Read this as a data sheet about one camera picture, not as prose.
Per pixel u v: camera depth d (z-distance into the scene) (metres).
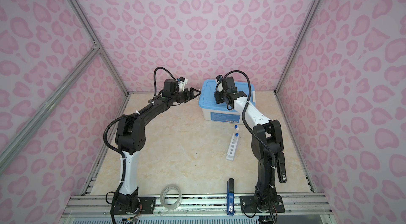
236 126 0.82
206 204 0.75
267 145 0.51
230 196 0.72
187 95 0.88
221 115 0.96
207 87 1.00
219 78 0.83
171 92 0.81
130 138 0.58
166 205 0.70
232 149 0.86
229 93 0.72
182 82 0.90
